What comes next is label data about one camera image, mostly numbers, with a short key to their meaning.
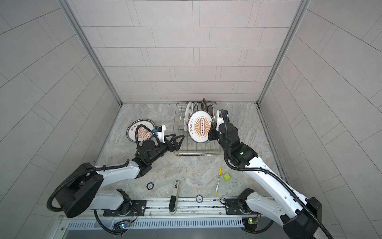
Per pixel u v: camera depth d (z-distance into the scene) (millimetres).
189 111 1051
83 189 412
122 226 645
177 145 705
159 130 706
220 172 823
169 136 795
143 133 963
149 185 782
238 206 638
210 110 916
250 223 680
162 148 737
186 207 728
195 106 996
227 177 790
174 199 698
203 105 991
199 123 771
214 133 627
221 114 599
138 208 710
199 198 738
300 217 366
